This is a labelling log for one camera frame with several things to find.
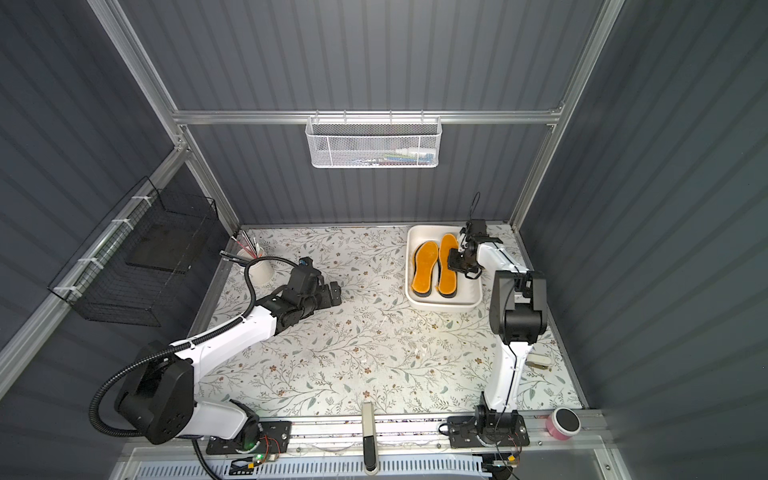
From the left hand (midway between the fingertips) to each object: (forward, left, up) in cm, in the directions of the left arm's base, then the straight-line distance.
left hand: (332, 293), depth 87 cm
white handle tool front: (-36, -12, -10) cm, 39 cm away
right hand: (+15, -40, -6) cm, 44 cm away
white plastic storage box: (+8, -44, -11) cm, 46 cm away
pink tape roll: (-33, -58, -6) cm, 67 cm away
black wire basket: (0, +46, +17) cm, 49 cm away
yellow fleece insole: (+21, -30, -8) cm, 38 cm away
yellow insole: (+8, -36, -8) cm, 38 cm away
